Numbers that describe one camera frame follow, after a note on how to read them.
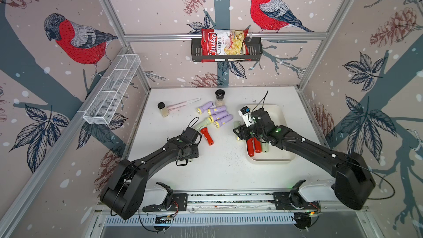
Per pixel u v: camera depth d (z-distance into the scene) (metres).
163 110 1.01
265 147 0.87
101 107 0.71
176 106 1.10
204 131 0.95
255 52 0.93
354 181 0.41
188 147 0.65
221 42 0.87
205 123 0.98
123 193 0.41
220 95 1.01
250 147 0.88
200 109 1.04
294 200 0.66
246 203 0.75
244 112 0.73
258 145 0.87
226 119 1.01
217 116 1.01
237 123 0.96
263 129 0.62
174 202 0.73
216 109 1.05
